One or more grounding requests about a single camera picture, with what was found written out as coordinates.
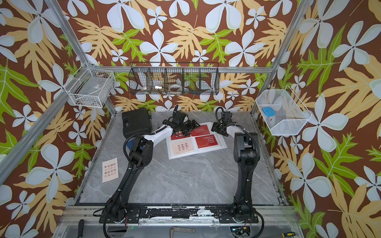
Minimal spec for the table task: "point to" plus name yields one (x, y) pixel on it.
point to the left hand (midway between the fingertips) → (199, 126)
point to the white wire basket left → (90, 87)
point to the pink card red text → (182, 147)
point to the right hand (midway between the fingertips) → (214, 128)
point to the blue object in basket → (269, 111)
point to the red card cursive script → (201, 130)
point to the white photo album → (222, 144)
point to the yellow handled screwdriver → (288, 234)
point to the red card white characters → (173, 137)
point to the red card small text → (205, 141)
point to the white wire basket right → (283, 112)
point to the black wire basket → (173, 78)
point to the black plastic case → (136, 121)
